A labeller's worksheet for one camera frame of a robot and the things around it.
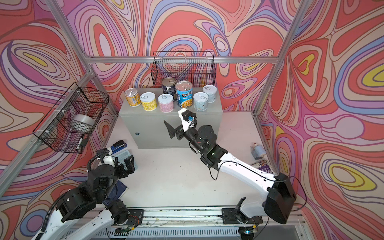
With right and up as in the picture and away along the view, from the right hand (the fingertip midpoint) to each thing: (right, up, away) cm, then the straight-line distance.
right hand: (175, 119), depth 66 cm
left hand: (-22, -18, +2) cm, 29 cm away
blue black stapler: (-41, -16, +31) cm, 54 cm away
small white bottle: (+48, -19, +25) cm, 57 cm away
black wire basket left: (-50, -1, +4) cm, 50 cm away
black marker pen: (-47, -11, +6) cm, 49 cm away
